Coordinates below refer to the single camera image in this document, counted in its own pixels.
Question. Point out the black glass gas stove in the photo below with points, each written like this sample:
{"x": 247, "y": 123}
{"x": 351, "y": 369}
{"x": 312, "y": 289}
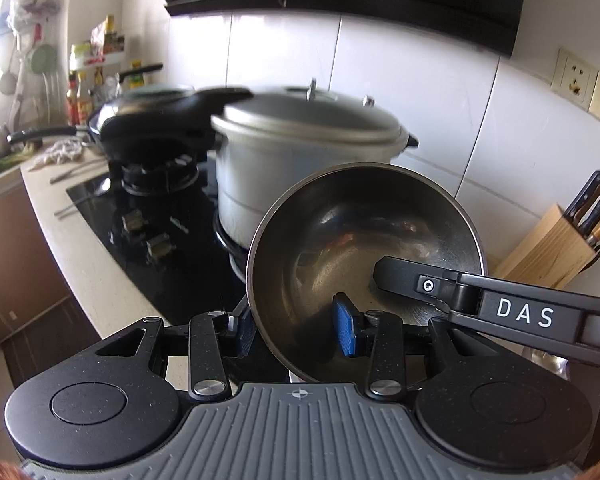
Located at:
{"x": 130, "y": 260}

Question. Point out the white condiment wall shelf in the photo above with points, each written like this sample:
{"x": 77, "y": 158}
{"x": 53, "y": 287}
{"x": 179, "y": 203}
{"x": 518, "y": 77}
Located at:
{"x": 100, "y": 45}

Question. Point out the black wok with lid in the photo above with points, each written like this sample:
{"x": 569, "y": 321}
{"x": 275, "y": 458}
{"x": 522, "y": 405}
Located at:
{"x": 145, "y": 95}

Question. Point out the crumpled white cloth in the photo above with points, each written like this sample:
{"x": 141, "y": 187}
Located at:
{"x": 60, "y": 152}

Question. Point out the hanging plastic bags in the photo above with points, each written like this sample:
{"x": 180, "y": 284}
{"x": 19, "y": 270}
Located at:
{"x": 27, "y": 12}

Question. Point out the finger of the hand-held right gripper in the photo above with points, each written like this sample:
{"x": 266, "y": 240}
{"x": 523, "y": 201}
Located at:
{"x": 410, "y": 280}

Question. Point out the aluminium pressure cooker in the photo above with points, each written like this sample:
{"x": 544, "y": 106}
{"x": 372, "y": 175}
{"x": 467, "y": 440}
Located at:
{"x": 290, "y": 160}

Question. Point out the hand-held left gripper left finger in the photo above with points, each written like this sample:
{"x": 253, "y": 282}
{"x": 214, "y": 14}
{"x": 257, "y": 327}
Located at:
{"x": 243, "y": 344}

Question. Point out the red label sauce bottle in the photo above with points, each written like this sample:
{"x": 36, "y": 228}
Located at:
{"x": 85, "y": 102}
{"x": 72, "y": 102}

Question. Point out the metal stove knob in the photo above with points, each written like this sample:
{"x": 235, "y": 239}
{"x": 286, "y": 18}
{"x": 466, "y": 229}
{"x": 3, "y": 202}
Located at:
{"x": 159, "y": 246}
{"x": 133, "y": 221}

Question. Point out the wooden knife block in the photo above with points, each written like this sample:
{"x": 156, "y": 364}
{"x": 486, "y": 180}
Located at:
{"x": 545, "y": 255}

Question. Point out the yellow lid jar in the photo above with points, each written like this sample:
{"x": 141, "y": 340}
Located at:
{"x": 138, "y": 77}

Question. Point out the green hanging strainer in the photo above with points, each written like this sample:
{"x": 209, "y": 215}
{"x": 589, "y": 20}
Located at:
{"x": 44, "y": 59}

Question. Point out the stainless steel bowl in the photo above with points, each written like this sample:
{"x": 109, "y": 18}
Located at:
{"x": 320, "y": 230}

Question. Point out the hanging metal ladle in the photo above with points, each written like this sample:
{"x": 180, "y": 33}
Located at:
{"x": 8, "y": 82}

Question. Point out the brown kitchen cabinet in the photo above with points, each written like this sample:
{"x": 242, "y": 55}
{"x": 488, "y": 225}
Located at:
{"x": 20, "y": 280}

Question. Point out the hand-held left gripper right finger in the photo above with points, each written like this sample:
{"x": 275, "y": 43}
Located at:
{"x": 346, "y": 325}

